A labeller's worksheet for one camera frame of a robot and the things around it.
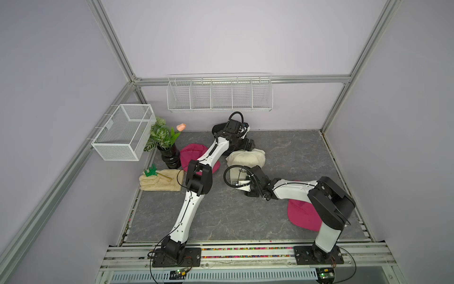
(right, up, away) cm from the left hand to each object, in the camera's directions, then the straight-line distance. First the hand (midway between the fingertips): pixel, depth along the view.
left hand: (250, 144), depth 102 cm
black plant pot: (-44, -7, -6) cm, 45 cm away
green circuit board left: (-33, -55, -30) cm, 70 cm away
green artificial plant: (-44, +3, -19) cm, 48 cm away
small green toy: (-57, -16, -1) cm, 59 cm away
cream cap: (0, -8, -9) cm, 12 cm away
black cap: (-10, +7, -17) cm, 21 cm away
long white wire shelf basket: (-15, +29, -3) cm, 33 cm away
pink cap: (-34, -5, +3) cm, 35 cm away
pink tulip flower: (-36, +8, -16) cm, 40 cm away
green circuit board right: (+28, -55, -30) cm, 69 cm away
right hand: (-3, -20, -7) cm, 21 cm away
